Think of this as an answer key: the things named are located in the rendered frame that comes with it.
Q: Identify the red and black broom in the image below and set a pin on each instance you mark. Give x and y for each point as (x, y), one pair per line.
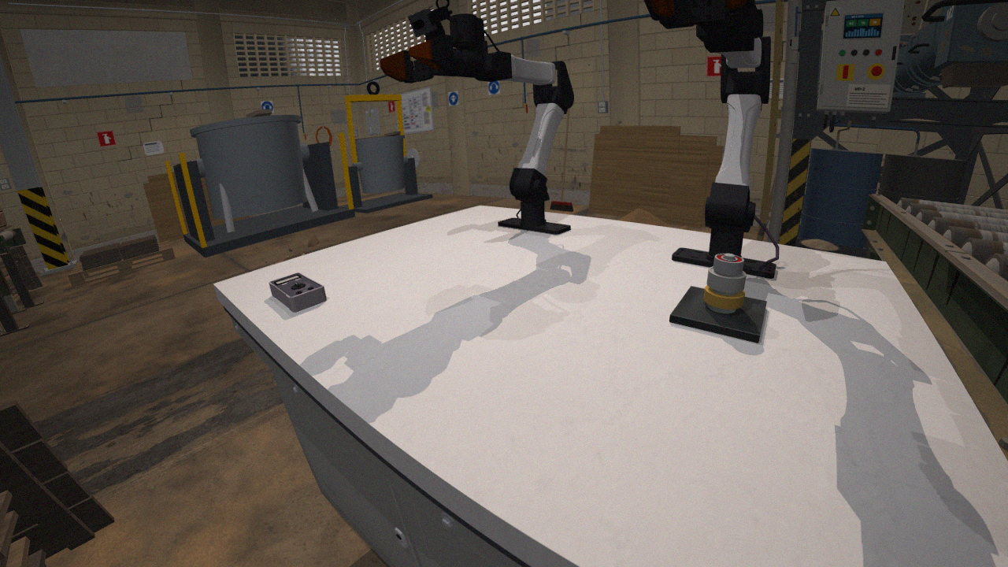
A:
(563, 206)

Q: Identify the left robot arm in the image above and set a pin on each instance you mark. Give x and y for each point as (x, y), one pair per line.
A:
(730, 212)

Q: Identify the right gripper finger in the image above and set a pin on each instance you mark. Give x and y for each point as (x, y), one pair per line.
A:
(394, 66)
(423, 53)

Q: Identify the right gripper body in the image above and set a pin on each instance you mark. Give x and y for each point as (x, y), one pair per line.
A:
(442, 55)

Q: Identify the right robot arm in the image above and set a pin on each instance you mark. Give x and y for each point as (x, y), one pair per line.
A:
(528, 180)

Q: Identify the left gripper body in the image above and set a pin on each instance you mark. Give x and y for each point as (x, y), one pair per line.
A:
(705, 13)

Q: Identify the grey column with yellow and black hazard stripes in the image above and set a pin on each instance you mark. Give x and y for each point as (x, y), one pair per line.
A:
(22, 168)

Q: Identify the yellow collar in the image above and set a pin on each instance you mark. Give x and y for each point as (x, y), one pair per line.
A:
(723, 301)

